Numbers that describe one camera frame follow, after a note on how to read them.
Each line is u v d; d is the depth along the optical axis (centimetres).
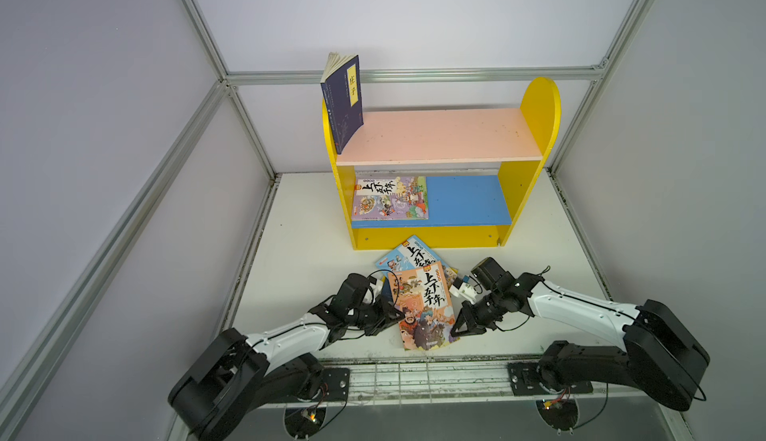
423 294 86
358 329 72
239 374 42
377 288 82
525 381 73
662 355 41
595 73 92
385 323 74
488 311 70
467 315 71
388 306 80
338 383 73
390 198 93
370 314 73
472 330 70
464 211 94
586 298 52
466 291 78
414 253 95
